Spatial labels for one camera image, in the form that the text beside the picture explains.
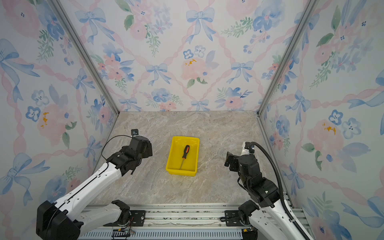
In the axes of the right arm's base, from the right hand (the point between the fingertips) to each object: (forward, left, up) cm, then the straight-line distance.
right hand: (235, 153), depth 73 cm
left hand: (+6, +48, -3) cm, 49 cm away
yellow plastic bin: (+2, +23, -21) cm, 31 cm away
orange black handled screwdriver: (+14, +25, -19) cm, 34 cm away
